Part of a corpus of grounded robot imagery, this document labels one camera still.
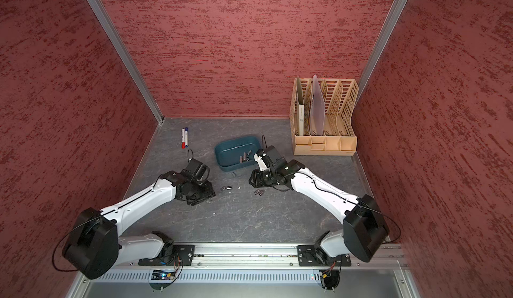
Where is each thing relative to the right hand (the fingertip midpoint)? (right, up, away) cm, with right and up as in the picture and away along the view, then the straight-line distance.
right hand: (253, 185), depth 80 cm
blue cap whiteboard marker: (-39, +20, +30) cm, 53 cm away
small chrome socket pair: (+2, -6, +10) cm, 12 cm away
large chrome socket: (-15, -5, +12) cm, 20 cm away
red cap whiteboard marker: (-40, +16, +28) cm, 52 cm away
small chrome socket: (-10, +1, +17) cm, 20 cm away
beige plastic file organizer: (+44, +19, +22) cm, 53 cm away
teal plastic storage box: (-10, +11, +24) cm, 28 cm away
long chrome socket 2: (-8, +8, +21) cm, 24 cm away
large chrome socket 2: (-12, -4, +11) cm, 16 cm away
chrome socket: (-20, -9, +6) cm, 23 cm away
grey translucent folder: (+32, +33, +19) cm, 50 cm away
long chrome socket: (-5, +10, +21) cm, 24 cm away
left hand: (-19, -8, +4) cm, 21 cm away
